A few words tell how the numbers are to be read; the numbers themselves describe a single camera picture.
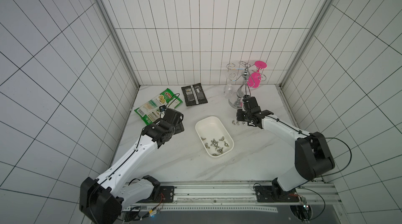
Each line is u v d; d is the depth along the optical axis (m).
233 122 0.98
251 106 0.71
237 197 0.73
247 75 0.89
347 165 0.46
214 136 0.93
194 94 1.12
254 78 0.98
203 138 0.90
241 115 0.81
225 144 0.90
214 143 0.89
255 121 0.65
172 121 0.60
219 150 0.85
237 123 0.98
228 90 0.94
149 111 1.01
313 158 0.44
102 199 0.36
